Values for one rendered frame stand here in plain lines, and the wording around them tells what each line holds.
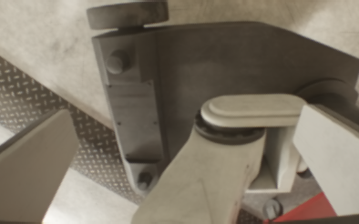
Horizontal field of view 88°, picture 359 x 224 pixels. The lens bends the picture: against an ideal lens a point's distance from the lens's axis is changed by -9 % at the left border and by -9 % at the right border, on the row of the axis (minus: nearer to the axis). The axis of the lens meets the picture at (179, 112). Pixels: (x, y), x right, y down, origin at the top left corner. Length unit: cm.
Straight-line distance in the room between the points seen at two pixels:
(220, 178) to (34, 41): 74
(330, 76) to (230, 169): 37
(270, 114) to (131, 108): 33
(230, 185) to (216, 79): 28
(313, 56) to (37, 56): 84
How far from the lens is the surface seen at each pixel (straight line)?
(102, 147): 86
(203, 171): 31
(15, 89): 94
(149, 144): 58
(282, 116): 39
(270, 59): 51
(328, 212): 101
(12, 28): 89
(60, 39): 78
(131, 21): 46
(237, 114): 37
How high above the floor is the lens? 63
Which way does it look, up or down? 61 degrees down
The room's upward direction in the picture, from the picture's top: 170 degrees counter-clockwise
